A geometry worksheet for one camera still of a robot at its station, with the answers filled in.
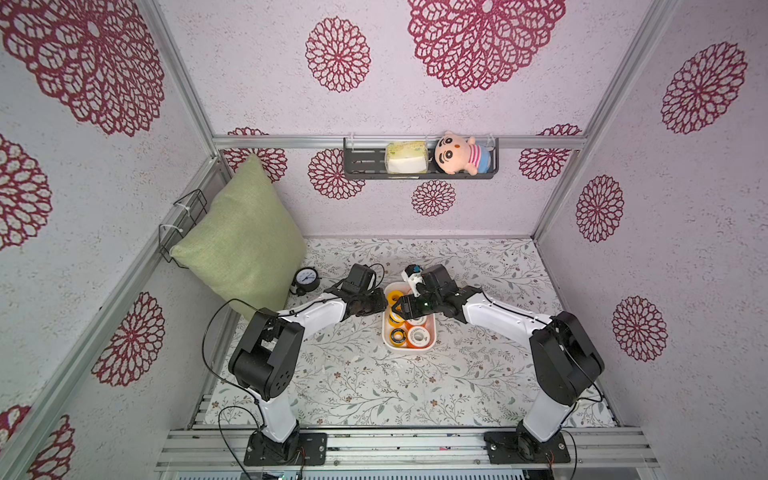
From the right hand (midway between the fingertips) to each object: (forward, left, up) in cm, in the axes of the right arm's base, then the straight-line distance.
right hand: (396, 303), depth 89 cm
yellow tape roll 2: (-4, 0, -3) cm, 5 cm away
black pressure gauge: (+15, +32, -8) cm, 36 cm away
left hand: (+2, +3, -4) cm, 5 cm away
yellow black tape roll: (-6, 0, -10) cm, 12 cm away
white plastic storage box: (-3, -11, -8) cm, 13 cm away
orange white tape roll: (-3, -6, -6) cm, 9 cm away
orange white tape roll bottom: (-7, -7, -7) cm, 12 cm away
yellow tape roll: (+7, +1, -6) cm, 9 cm away
